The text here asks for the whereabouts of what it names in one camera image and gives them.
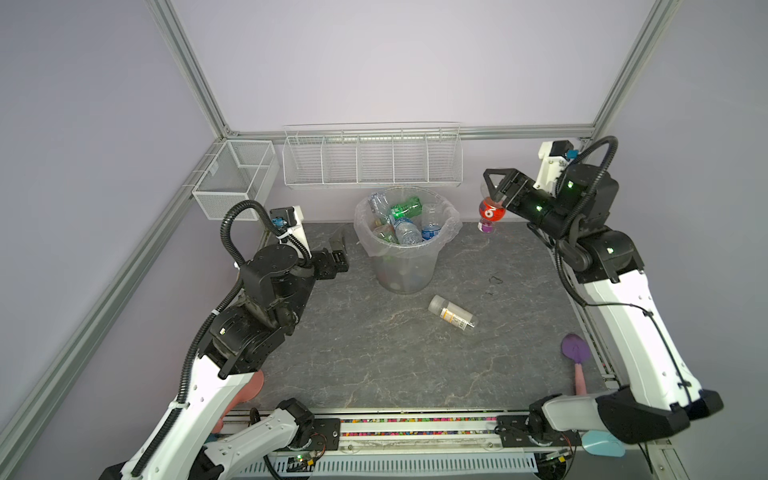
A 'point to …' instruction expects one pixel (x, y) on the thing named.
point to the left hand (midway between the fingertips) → (322, 239)
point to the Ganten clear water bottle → (379, 203)
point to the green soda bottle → (409, 209)
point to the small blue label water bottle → (407, 233)
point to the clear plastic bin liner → (376, 247)
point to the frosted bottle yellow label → (455, 314)
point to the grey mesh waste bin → (405, 276)
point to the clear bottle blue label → (431, 221)
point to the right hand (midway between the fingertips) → (494, 179)
